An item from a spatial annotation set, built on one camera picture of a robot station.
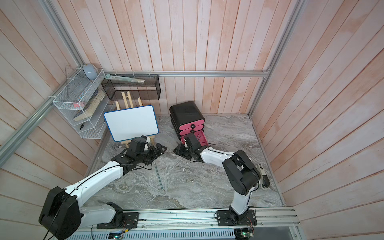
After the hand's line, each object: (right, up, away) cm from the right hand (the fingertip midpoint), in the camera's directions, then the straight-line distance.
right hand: (175, 151), depth 91 cm
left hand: (-6, 0, -8) cm, 10 cm away
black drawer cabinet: (+7, +21, +9) cm, 24 cm away
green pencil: (-10, -15, -3) cm, 18 cm away
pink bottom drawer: (+17, +9, +12) cm, 22 cm away
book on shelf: (-45, +33, -6) cm, 56 cm away
